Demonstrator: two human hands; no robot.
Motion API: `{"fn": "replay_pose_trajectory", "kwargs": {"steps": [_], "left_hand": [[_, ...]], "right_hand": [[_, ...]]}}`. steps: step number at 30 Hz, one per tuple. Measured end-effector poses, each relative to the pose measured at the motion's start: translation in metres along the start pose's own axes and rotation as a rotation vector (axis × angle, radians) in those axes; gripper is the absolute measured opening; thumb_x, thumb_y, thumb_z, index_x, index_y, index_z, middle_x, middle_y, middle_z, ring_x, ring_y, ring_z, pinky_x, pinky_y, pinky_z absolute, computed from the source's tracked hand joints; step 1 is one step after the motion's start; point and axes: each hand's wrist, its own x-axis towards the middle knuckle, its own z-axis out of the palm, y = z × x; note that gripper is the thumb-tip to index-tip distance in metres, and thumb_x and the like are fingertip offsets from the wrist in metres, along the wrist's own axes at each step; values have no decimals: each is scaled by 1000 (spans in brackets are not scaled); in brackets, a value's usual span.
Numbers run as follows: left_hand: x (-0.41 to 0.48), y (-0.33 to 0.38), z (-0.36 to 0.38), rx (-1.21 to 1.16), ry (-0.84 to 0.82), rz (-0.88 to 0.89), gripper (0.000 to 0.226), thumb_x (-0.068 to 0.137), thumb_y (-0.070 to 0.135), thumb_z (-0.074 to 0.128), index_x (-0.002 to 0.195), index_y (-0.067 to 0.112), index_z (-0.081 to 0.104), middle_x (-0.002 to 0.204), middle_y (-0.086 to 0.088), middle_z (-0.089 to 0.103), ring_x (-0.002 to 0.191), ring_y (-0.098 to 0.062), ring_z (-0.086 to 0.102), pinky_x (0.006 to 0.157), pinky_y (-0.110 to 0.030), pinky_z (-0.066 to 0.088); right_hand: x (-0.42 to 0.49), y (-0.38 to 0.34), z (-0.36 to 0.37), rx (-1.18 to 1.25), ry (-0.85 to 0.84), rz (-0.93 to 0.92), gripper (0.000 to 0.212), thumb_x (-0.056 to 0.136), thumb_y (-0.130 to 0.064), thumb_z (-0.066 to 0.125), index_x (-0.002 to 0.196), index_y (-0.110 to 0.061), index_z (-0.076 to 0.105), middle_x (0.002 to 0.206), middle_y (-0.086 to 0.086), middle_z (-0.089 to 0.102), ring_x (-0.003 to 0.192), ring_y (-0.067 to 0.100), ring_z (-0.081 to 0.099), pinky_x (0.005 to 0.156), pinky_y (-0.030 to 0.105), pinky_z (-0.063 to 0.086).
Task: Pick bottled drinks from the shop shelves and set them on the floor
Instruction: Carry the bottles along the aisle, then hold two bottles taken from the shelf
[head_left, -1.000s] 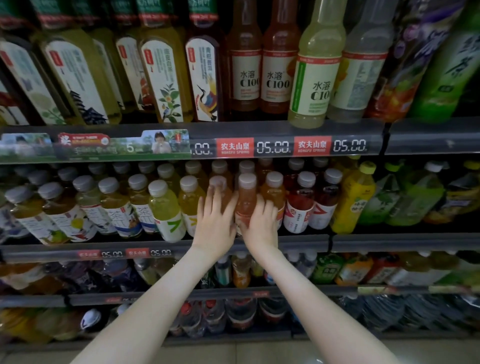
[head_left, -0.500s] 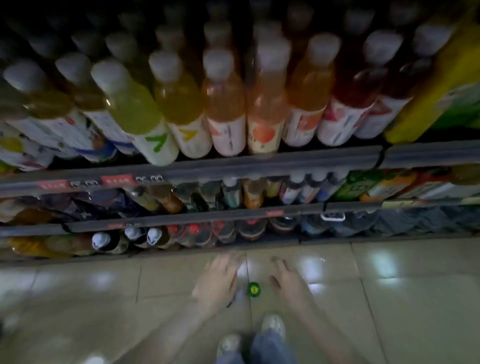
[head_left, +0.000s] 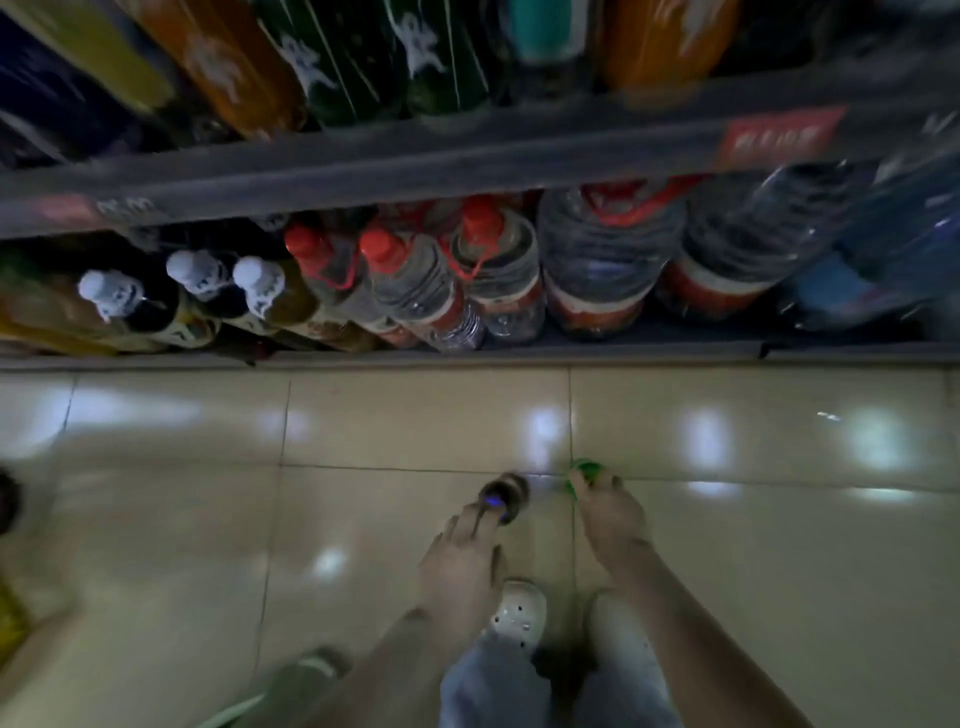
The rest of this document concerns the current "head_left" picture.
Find drinks shelf unit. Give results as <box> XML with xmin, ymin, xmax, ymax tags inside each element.
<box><xmin>0</xmin><ymin>0</ymin><xmax>960</xmax><ymax>369</ymax></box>

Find person's right forearm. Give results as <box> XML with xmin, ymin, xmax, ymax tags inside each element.
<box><xmin>600</xmin><ymin>540</ymin><xmax>819</xmax><ymax>728</ymax></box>

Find person's left hand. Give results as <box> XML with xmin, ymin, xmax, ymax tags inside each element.
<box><xmin>415</xmin><ymin>502</ymin><xmax>509</xmax><ymax>639</ymax></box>

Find person's right hand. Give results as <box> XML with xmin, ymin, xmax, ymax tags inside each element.
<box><xmin>567</xmin><ymin>465</ymin><xmax>654</xmax><ymax>572</ymax></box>

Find dark bottle blue cap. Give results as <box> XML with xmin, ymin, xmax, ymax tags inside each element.
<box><xmin>477</xmin><ymin>472</ymin><xmax>531</xmax><ymax>527</ymax></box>

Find red shelf label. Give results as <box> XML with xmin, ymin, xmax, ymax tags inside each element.
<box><xmin>717</xmin><ymin>105</ymin><xmax>852</xmax><ymax>171</ymax></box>
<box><xmin>33</xmin><ymin>192</ymin><xmax>107</xmax><ymax>230</ymax></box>

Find person's left forearm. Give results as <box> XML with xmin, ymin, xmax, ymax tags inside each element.
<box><xmin>307</xmin><ymin>607</ymin><xmax>482</xmax><ymax>728</ymax></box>

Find digital price tag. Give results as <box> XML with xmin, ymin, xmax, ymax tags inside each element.
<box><xmin>97</xmin><ymin>190</ymin><xmax>159</xmax><ymax>224</ymax></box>

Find person's white shoe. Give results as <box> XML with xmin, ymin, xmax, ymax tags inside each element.
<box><xmin>483</xmin><ymin>579</ymin><xmax>551</xmax><ymax>651</ymax></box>

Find person's blue jeans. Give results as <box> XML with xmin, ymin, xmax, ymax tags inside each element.
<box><xmin>439</xmin><ymin>592</ymin><xmax>684</xmax><ymax>728</ymax></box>

